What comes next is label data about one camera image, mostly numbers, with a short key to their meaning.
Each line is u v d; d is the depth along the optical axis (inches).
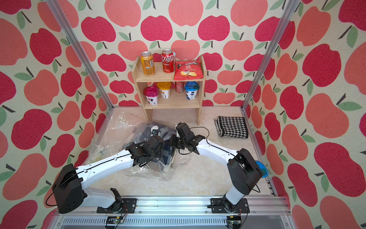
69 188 16.0
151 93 33.9
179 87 38.2
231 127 40.0
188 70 29.5
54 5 27.2
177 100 38.6
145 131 35.7
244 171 18.8
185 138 26.1
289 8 27.5
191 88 35.7
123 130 40.9
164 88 36.4
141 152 23.4
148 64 28.6
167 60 28.9
